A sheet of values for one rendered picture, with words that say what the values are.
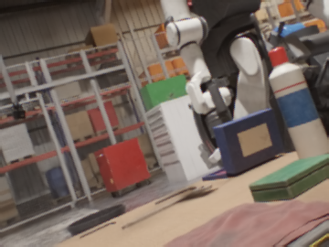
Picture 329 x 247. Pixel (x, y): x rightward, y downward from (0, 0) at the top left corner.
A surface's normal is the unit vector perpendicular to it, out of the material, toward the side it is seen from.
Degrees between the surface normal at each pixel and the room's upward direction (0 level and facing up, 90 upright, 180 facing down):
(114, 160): 90
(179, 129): 90
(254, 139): 97
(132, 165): 90
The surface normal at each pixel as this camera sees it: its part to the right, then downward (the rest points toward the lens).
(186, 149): 0.36, -0.18
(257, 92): -0.38, 0.46
